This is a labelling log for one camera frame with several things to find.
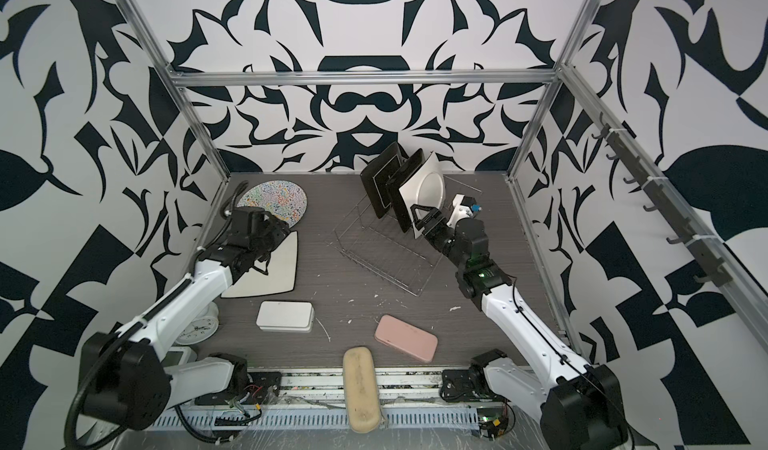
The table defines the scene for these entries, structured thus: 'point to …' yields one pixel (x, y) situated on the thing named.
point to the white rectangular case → (285, 316)
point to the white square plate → (425, 187)
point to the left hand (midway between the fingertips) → (284, 224)
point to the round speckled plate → (278, 197)
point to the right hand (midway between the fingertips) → (418, 211)
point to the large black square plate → (376, 176)
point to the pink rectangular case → (407, 338)
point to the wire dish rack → (380, 245)
